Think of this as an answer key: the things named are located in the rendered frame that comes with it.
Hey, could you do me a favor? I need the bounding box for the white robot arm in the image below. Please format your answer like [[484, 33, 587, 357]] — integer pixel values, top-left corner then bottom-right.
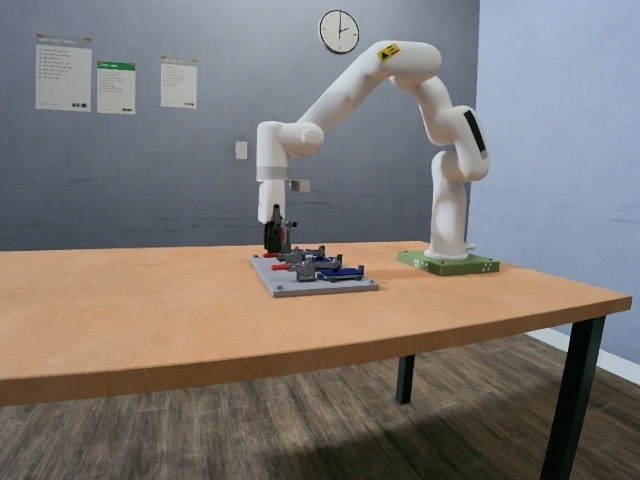
[[257, 41, 490, 260]]

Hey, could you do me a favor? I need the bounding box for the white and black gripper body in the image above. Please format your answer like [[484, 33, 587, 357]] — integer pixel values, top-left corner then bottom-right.
[[257, 179, 288, 224]]

